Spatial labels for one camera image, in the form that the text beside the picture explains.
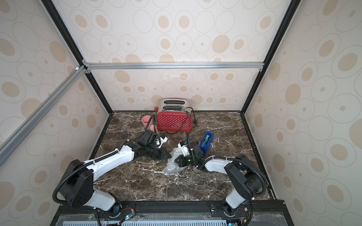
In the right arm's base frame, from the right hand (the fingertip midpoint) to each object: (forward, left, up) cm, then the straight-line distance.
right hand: (180, 159), depth 88 cm
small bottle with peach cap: (+22, +22, +5) cm, 31 cm away
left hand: (-3, +2, +9) cm, 10 cm away
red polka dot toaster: (+26, +5, +14) cm, 30 cm away
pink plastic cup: (+27, +28, +5) cm, 40 cm away
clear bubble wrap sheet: (-6, +4, +2) cm, 7 cm away
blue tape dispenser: (+13, -17, +1) cm, 21 cm away
